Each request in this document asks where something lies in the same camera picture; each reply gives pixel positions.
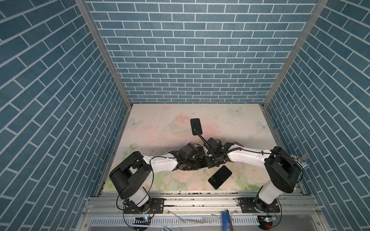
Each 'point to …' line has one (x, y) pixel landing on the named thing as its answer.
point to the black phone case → (195, 123)
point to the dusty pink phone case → (238, 143)
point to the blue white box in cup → (304, 162)
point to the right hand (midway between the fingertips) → (206, 162)
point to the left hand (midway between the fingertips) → (200, 167)
